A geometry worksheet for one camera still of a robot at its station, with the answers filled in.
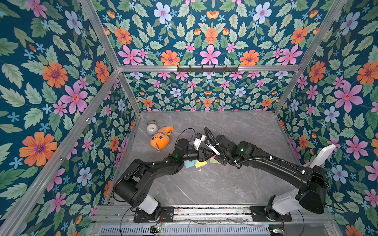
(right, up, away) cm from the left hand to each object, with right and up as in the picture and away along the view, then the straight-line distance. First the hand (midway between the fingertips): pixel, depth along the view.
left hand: (214, 153), depth 78 cm
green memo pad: (-2, -1, -10) cm, 11 cm away
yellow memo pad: (-8, -9, +13) cm, 18 cm away
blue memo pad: (-14, -9, +13) cm, 21 cm away
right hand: (+4, +3, +1) cm, 5 cm away
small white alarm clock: (-43, +13, +27) cm, 52 cm away
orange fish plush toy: (-33, +6, +15) cm, 37 cm away
